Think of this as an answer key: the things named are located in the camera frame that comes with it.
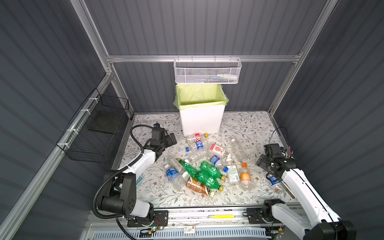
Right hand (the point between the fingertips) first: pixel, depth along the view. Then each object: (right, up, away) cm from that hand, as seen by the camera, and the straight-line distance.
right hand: (270, 167), depth 81 cm
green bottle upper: (-35, -2, +6) cm, 35 cm away
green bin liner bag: (-42, +44, +22) cm, 64 cm away
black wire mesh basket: (-92, +17, -9) cm, 94 cm away
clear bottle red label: (-40, +15, +18) cm, 46 cm away
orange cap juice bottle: (-13, -8, +2) cm, 15 cm away
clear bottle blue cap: (-38, +8, +16) cm, 42 cm away
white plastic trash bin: (-37, +26, +15) cm, 48 cm away
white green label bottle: (-19, -5, +4) cm, 20 cm away
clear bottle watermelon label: (-28, +8, +13) cm, 32 cm away
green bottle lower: (-34, -8, 0) cm, 35 cm away
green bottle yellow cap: (-44, -2, +4) cm, 44 cm away
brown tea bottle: (-42, -9, -2) cm, 43 cm away
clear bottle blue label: (-53, -6, +2) cm, 54 cm away
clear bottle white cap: (-13, +5, +16) cm, 21 cm away
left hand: (-58, +15, +10) cm, 61 cm away
